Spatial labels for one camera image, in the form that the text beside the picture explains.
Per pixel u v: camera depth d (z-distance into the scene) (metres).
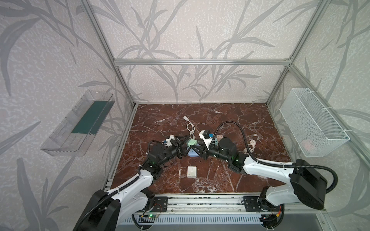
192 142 0.73
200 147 0.67
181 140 0.69
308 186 0.42
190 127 1.05
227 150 0.59
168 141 0.74
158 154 0.60
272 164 0.50
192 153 0.72
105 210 0.40
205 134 0.63
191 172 0.82
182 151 0.70
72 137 0.63
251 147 0.94
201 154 0.65
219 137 1.06
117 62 0.98
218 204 0.75
